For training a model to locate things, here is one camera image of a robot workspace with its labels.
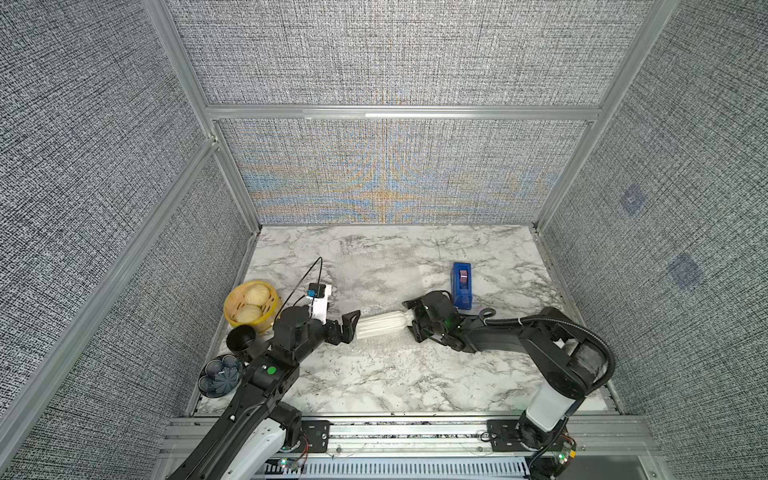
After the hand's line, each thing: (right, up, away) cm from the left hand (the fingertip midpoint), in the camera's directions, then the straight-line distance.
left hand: (349, 306), depth 76 cm
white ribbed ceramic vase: (+9, -7, +13) cm, 17 cm away
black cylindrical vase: (-32, -11, +9) cm, 35 cm away
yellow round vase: (-32, -2, +16) cm, 36 cm away
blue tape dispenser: (+34, +3, +21) cm, 41 cm away
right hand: (+13, -2, +14) cm, 20 cm away
